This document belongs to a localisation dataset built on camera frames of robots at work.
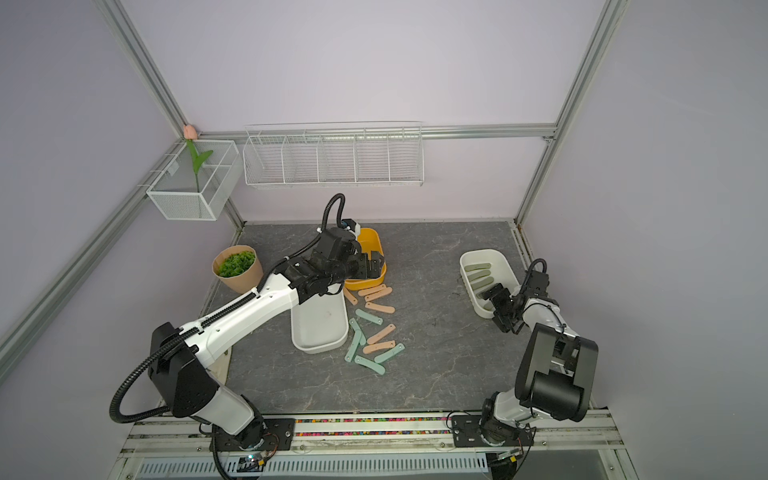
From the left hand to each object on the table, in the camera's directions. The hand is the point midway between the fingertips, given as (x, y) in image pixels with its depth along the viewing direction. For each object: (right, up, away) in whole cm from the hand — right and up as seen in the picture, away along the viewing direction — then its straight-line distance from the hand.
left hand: (371, 261), depth 79 cm
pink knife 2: (+2, -16, +17) cm, 23 cm away
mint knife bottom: (+1, -30, +5) cm, 31 cm away
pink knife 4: (+2, -26, +8) cm, 27 cm away
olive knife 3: (+36, -8, +23) cm, 44 cm away
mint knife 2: (+8, -26, +8) cm, 28 cm away
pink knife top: (-2, -11, +21) cm, 23 cm away
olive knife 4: (+37, -10, +21) cm, 44 cm away
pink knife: (-4, -11, +21) cm, 24 cm away
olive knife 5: (+32, -10, +4) cm, 34 cm away
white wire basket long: (-14, +35, +20) cm, 43 cm away
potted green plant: (-43, -3, +13) cm, 45 cm away
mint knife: (-2, -18, +15) cm, 24 cm away
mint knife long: (-6, -25, +8) cm, 27 cm away
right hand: (+35, -13, +13) cm, 40 cm away
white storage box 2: (+38, -4, +26) cm, 46 cm away
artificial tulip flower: (-54, +30, +12) cm, 63 cm away
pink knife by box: (-8, -13, +19) cm, 24 cm away
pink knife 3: (+2, -23, +11) cm, 25 cm away
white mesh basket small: (-54, +18, +1) cm, 57 cm away
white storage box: (-17, -20, +13) cm, 29 cm away
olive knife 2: (+36, -6, +24) cm, 43 cm away
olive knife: (+36, -3, +26) cm, 44 cm away
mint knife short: (-6, -20, +13) cm, 25 cm away
